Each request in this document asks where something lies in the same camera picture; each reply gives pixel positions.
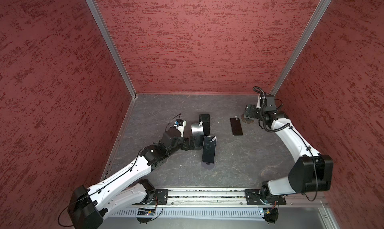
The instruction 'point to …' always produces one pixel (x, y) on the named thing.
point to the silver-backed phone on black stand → (197, 131)
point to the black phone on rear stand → (205, 118)
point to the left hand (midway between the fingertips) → (189, 138)
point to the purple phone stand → (208, 165)
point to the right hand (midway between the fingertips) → (251, 112)
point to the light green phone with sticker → (236, 127)
